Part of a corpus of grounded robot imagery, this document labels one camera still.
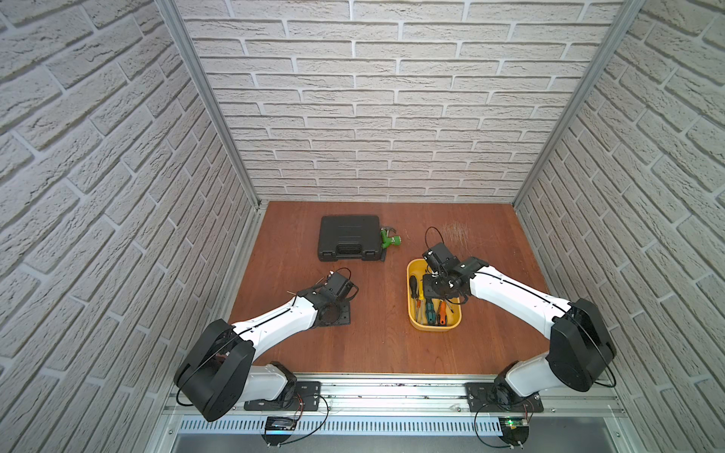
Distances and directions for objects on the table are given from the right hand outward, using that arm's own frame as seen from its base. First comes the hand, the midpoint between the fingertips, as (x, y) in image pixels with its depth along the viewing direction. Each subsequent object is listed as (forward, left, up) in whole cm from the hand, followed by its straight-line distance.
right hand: (431, 289), depth 86 cm
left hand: (-4, +27, -5) cm, 28 cm away
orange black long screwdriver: (-8, -2, -5) cm, 10 cm away
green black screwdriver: (-6, +1, -4) cm, 7 cm away
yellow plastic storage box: (+7, +3, +2) cm, 8 cm away
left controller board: (-33, +45, -8) cm, 56 cm away
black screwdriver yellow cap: (+3, +5, -5) cm, 8 cm away
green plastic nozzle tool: (+22, +12, -4) cm, 26 cm away
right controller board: (-36, -15, -8) cm, 40 cm away
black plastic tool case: (+23, +26, -1) cm, 34 cm away
